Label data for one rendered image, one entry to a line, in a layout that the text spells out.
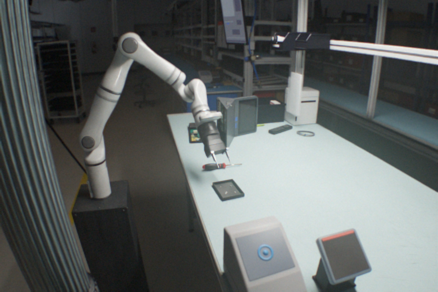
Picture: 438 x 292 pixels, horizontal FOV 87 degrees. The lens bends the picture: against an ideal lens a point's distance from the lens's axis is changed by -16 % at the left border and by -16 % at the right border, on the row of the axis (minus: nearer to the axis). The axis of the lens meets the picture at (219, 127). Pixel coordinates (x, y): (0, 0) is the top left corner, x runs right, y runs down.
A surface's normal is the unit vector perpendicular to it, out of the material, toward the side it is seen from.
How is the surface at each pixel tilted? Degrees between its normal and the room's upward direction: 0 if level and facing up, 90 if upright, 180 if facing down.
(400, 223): 0
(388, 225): 0
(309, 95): 90
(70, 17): 90
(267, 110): 90
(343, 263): 32
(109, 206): 0
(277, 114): 90
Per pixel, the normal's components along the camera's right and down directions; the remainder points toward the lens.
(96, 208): 0.00, -0.94
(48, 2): 0.26, 0.32
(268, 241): 0.15, -0.66
